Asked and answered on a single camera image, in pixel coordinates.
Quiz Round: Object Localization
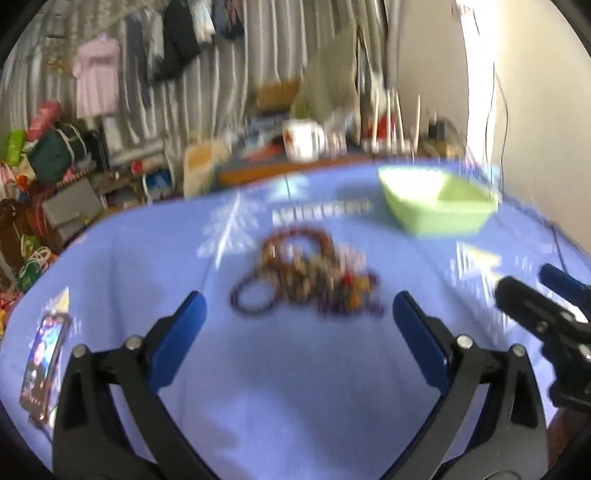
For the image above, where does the dark bead necklace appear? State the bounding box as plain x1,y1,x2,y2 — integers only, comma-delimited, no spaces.
228,271,283,316

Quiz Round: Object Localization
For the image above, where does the large brown bead bracelet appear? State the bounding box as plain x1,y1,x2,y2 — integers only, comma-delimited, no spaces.
258,230,335,273

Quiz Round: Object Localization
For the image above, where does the smartphone with colourful screen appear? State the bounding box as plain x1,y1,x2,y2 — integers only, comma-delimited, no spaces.
19,311,71,423

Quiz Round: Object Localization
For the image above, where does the green plastic tray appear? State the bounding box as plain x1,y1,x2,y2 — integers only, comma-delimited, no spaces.
378,166,498,237

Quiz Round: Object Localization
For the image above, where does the blue printed tablecloth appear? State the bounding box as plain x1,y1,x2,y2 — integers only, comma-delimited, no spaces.
1,165,590,479

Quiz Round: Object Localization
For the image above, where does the grey laptop box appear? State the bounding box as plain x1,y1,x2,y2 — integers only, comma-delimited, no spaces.
42,178,103,243

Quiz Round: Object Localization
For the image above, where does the dark green duffel bag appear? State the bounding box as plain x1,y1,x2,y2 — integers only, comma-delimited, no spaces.
27,122,89,185

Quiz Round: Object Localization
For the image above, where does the cream plastic jug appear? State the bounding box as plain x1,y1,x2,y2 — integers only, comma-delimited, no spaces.
182,139,230,199

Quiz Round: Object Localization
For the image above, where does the white enamel mug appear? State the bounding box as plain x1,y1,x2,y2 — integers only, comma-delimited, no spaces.
281,119,325,163

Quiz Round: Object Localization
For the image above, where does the wooden side desk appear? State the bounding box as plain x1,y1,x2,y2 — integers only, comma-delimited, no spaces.
217,153,380,188

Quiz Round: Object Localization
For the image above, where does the monitor under beige cloth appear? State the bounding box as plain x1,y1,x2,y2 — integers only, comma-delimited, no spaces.
290,25,370,125

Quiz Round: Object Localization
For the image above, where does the pink red bag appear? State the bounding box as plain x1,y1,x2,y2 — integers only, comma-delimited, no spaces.
26,101,62,142

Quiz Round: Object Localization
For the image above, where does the cardboard box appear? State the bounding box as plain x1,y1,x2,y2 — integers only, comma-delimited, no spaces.
256,79,301,113

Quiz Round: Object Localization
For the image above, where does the pink t-shirt hanging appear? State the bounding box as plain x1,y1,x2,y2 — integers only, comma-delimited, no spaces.
72,37,121,119

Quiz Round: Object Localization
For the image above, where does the black hanging garment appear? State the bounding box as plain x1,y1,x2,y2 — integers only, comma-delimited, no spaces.
154,0,200,83

